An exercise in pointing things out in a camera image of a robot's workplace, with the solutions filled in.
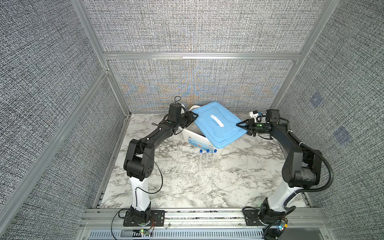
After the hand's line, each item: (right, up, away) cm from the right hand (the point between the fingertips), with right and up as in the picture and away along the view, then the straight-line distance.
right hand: (238, 126), depth 89 cm
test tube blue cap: (-23, -14, -7) cm, 28 cm away
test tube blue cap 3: (-15, -14, -9) cm, 22 cm away
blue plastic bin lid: (-12, 0, -1) cm, 12 cm away
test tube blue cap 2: (-19, -14, -8) cm, 25 cm away
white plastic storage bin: (-27, -6, -2) cm, 27 cm away
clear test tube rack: (-17, -22, +3) cm, 28 cm away
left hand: (-24, +6, +3) cm, 25 cm away
